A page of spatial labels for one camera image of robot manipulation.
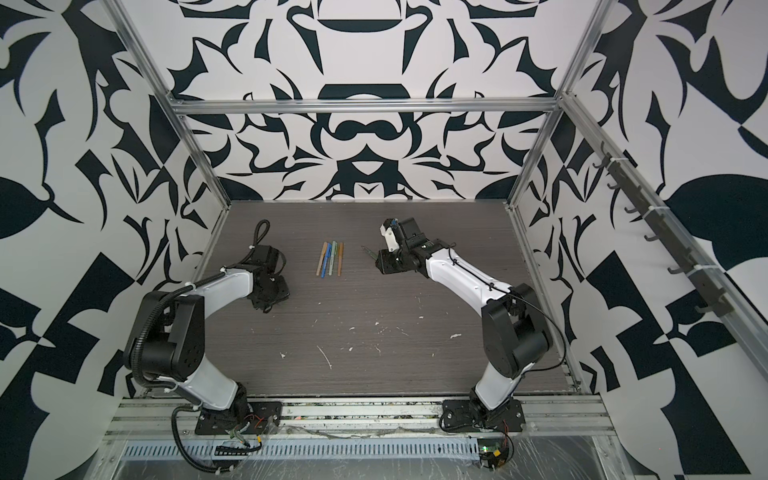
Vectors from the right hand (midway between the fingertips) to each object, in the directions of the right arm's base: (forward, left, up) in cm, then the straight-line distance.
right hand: (380, 260), depth 87 cm
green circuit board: (-44, -26, -15) cm, 53 cm away
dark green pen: (+11, +3, -13) cm, 18 cm away
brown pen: (+10, +14, -12) cm, 21 cm away
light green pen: (+9, +17, -12) cm, 22 cm away
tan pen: (+13, +20, -12) cm, 27 cm away
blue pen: (+9, +19, -12) cm, 24 cm away
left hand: (-4, +31, -11) cm, 33 cm away
